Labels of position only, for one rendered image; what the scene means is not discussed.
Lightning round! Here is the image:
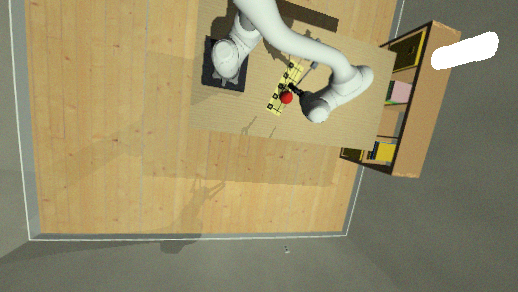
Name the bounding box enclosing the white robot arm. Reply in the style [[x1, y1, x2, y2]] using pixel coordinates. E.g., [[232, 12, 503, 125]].
[[211, 0, 374, 123]]

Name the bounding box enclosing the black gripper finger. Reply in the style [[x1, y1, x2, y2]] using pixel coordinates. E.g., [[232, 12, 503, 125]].
[[287, 82, 304, 96]]

